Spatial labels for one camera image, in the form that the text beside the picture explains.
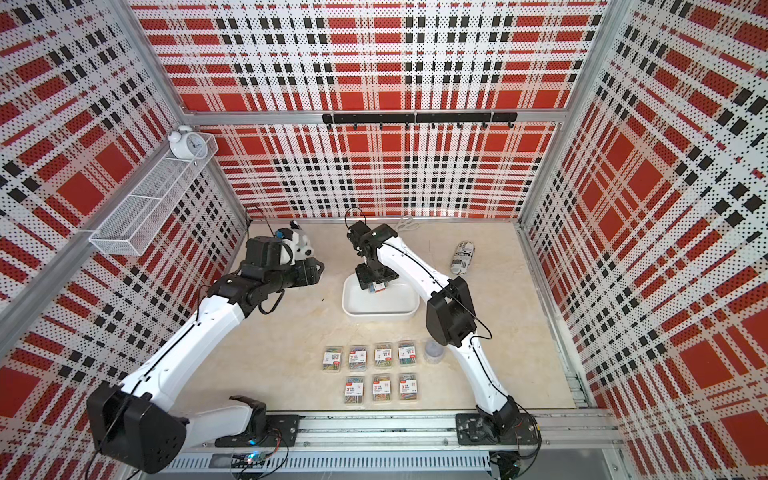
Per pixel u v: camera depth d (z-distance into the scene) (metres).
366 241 0.67
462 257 1.07
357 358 0.84
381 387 0.78
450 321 0.57
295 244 0.72
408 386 0.78
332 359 0.84
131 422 0.38
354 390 0.78
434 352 0.84
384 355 0.84
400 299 0.97
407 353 0.84
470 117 0.88
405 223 1.23
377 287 0.89
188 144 0.80
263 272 0.59
